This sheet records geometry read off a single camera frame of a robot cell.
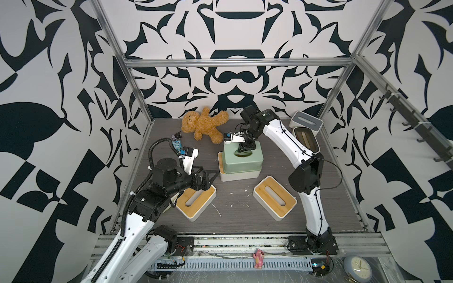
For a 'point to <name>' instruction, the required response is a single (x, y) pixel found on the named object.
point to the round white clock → (359, 267)
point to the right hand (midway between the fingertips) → (238, 141)
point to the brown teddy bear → (204, 124)
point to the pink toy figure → (259, 256)
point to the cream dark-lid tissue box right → (306, 137)
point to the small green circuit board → (319, 266)
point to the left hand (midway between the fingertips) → (208, 167)
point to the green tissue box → (233, 164)
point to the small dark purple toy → (177, 136)
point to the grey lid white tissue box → (301, 119)
